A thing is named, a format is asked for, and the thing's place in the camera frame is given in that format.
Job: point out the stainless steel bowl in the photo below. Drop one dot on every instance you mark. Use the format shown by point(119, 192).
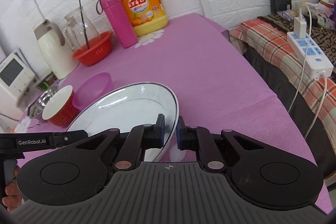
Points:
point(35, 109)

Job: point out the white charger plug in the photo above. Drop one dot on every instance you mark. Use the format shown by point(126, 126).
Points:
point(300, 27)

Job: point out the white power strip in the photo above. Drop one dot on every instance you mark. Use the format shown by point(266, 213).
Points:
point(317, 64)

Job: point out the black stirring stick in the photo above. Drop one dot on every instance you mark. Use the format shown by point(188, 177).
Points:
point(83, 25)

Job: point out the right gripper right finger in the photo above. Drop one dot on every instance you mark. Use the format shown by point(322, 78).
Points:
point(201, 141)

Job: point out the pink thermos bottle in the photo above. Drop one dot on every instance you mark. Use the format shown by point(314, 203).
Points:
point(119, 21)

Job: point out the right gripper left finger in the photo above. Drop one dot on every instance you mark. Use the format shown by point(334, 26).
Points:
point(139, 139)

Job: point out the yellow detergent bottle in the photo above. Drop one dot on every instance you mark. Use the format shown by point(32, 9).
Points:
point(145, 16)

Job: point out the person's left hand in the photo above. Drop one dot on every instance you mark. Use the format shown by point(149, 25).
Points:
point(13, 198)

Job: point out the glass carafe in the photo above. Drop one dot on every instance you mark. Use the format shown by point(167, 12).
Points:
point(73, 31)

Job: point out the instant noodle bowl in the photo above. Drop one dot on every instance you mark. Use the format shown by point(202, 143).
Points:
point(46, 82)

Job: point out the white blue-rimmed plate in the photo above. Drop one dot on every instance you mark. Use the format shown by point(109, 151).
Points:
point(129, 106)

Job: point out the cream thermos jug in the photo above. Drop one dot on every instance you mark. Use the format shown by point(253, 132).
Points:
point(54, 48)

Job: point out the plaid blanket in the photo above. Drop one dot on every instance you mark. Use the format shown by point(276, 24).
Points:
point(267, 35)

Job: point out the red and white bowl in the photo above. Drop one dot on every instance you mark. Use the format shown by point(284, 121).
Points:
point(60, 110)

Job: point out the white water dispenser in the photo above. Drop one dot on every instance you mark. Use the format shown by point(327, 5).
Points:
point(17, 85)

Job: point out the red plastic basket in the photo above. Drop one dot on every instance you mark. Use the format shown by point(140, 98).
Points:
point(99, 48)

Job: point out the purple plastic bowl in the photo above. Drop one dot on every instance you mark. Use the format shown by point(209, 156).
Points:
point(92, 89)

